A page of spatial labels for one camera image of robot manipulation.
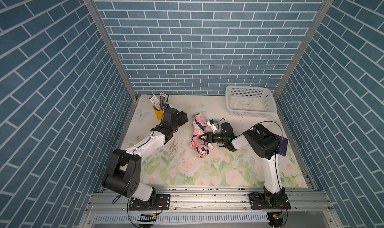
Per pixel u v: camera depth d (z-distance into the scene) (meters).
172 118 0.69
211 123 0.92
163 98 0.99
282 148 0.94
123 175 0.43
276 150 0.58
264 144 0.56
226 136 0.83
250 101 1.20
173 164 0.87
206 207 0.72
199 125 0.96
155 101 0.99
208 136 0.89
